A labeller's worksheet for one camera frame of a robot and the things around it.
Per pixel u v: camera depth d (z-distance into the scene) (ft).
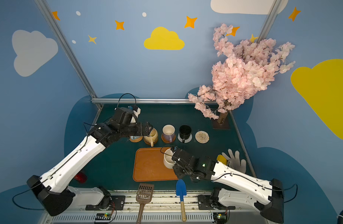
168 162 2.31
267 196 1.32
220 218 2.40
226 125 3.63
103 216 2.40
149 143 3.06
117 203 2.44
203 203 2.44
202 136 3.32
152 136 2.98
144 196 2.46
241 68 1.97
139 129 2.08
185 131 3.14
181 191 2.59
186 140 3.05
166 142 3.23
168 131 3.40
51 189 1.25
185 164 1.72
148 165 2.91
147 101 5.67
